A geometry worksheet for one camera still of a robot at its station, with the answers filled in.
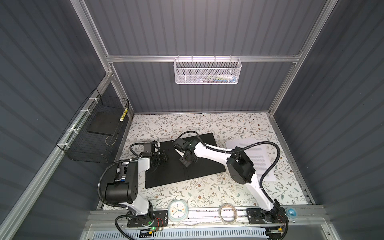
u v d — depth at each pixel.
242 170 0.57
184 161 0.83
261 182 0.59
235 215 0.75
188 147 0.69
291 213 0.75
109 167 0.45
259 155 0.96
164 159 0.85
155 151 0.86
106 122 0.77
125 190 0.46
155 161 0.76
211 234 0.77
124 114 0.82
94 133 0.74
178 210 0.74
